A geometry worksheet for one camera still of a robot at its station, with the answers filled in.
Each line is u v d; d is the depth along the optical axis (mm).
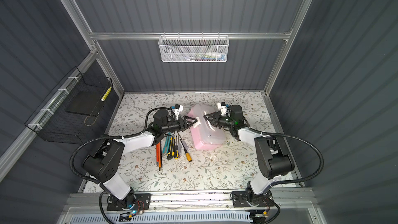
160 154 888
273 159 467
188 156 867
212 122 808
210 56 919
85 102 768
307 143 428
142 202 722
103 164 463
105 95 808
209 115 847
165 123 733
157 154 888
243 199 738
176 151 888
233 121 730
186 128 758
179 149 909
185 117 774
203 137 804
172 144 914
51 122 644
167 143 921
